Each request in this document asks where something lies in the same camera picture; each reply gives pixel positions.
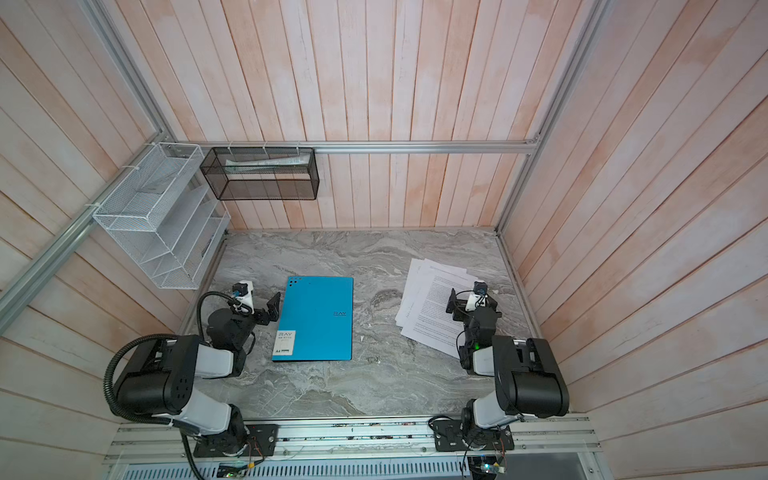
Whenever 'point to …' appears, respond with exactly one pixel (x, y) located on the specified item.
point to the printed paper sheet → (428, 322)
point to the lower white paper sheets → (420, 276)
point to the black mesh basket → (263, 173)
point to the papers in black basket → (235, 166)
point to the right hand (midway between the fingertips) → (469, 289)
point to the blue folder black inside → (316, 319)
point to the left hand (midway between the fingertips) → (267, 295)
